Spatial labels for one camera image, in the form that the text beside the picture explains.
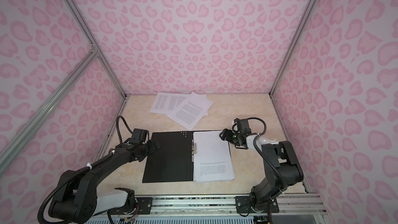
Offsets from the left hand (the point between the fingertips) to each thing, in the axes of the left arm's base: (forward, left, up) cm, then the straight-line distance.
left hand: (155, 145), depth 90 cm
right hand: (+6, -41, 0) cm, 41 cm away
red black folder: (-8, -10, -5) cm, 14 cm away
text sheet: (-9, -33, -3) cm, 34 cm away
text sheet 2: (+37, +1, -5) cm, 38 cm away
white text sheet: (+28, -18, -4) cm, 33 cm away
